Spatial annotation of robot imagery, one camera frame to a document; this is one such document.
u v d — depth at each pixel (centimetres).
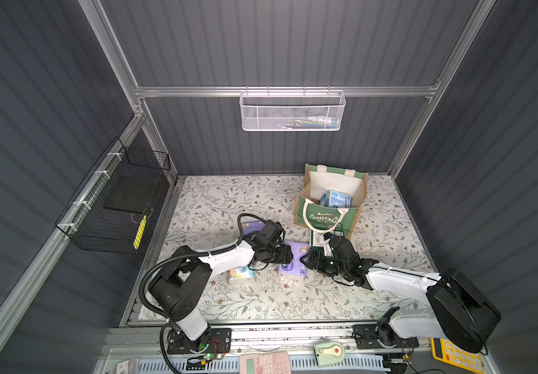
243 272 83
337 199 95
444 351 152
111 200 74
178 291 46
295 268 84
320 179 94
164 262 44
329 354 65
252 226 96
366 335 74
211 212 106
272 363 69
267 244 71
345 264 68
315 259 77
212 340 72
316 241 90
